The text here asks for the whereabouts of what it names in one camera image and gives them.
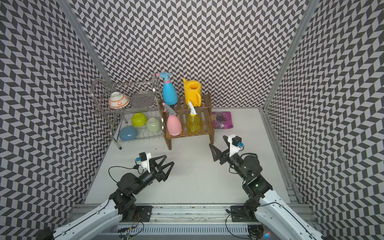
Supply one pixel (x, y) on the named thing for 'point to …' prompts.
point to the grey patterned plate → (144, 99)
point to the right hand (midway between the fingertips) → (217, 143)
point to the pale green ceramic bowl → (153, 124)
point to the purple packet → (222, 120)
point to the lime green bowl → (139, 119)
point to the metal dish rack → (136, 107)
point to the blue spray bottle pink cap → (170, 95)
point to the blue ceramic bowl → (128, 133)
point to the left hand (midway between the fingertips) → (170, 161)
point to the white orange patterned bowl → (118, 100)
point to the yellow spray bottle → (193, 126)
